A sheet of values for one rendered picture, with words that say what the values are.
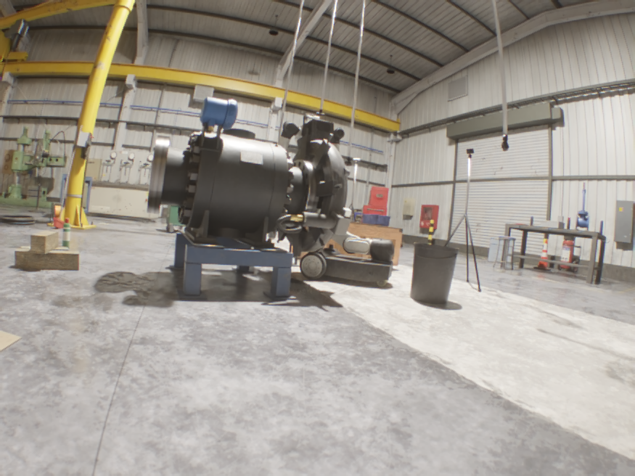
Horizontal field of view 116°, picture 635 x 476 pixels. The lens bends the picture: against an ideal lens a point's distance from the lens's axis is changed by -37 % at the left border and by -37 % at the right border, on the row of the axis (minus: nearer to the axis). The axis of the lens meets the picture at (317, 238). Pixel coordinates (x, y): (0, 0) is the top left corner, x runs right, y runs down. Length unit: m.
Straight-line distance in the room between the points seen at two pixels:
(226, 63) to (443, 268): 13.09
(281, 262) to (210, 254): 0.38
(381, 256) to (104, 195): 6.95
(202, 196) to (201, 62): 12.60
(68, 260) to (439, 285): 2.27
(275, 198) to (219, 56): 12.77
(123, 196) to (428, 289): 7.10
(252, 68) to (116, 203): 8.74
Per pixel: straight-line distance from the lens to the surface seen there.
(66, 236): 2.85
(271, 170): 1.74
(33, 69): 15.24
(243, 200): 1.69
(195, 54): 14.25
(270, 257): 1.62
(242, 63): 14.25
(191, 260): 1.53
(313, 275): 2.33
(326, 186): 1.82
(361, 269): 2.29
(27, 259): 2.05
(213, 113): 1.69
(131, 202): 7.87
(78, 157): 4.97
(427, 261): 2.02
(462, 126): 12.20
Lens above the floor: 0.42
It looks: 3 degrees down
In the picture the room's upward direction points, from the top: 7 degrees clockwise
